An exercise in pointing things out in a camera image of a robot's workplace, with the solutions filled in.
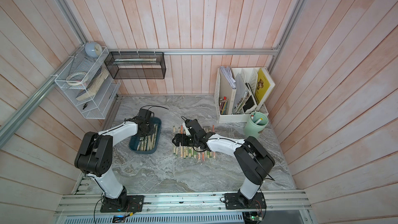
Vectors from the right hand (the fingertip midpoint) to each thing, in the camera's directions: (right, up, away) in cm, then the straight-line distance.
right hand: (178, 140), depth 88 cm
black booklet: (+46, +21, +11) cm, 52 cm away
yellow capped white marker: (+49, +11, +5) cm, 51 cm away
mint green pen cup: (+44, +10, -2) cm, 45 cm away
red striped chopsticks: (+2, -3, -2) cm, 4 cm away
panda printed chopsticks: (-2, -6, +5) cm, 8 cm away
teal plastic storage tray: (-18, -3, +5) cm, 19 cm away
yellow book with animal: (+53, +33, +8) cm, 63 cm away
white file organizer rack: (+32, +27, -4) cm, 42 cm away
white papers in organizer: (+30, +42, +5) cm, 52 cm away
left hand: (-19, +3, +9) cm, 21 cm away
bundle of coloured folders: (+27, +21, +6) cm, 35 cm away
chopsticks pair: (+10, -9, +3) cm, 13 cm away
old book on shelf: (-43, +30, -9) cm, 53 cm away
